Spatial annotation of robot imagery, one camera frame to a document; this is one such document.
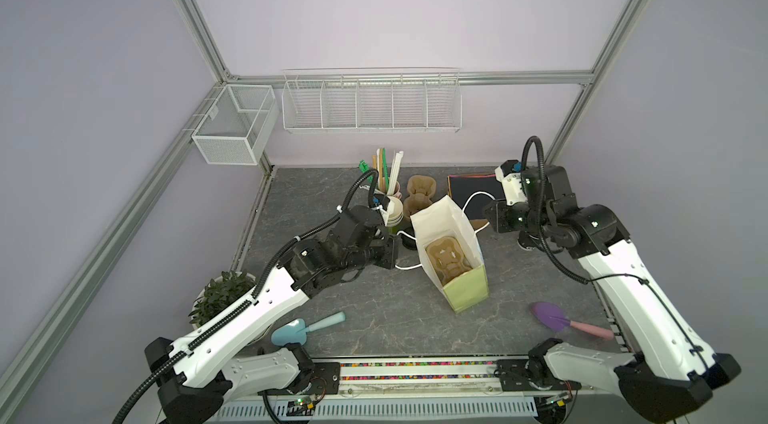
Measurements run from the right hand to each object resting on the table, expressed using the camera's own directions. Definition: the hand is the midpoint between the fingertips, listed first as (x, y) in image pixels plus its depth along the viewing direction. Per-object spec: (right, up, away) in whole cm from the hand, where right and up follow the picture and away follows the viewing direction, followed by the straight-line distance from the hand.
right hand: (489, 211), depth 69 cm
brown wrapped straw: (-27, +12, +30) cm, 42 cm away
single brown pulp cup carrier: (-6, -16, +24) cm, 30 cm away
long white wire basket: (-28, +36, +30) cm, 54 cm away
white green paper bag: (-9, -3, +13) cm, 16 cm away
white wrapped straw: (-23, +11, +30) cm, 39 cm away
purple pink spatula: (+23, -31, +14) cm, 41 cm away
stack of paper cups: (-22, -2, +21) cm, 31 cm away
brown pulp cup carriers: (-12, +6, +43) cm, 45 cm away
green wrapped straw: (-32, +13, +26) cm, 44 cm away
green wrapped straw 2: (-26, +12, +32) cm, 42 cm away
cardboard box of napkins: (-4, +4, +2) cm, 6 cm away
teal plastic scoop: (-49, -33, +11) cm, 61 cm away
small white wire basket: (-76, +26, +31) cm, 87 cm away
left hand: (-21, -8, -2) cm, 23 cm away
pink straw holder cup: (-21, +5, +32) cm, 39 cm away
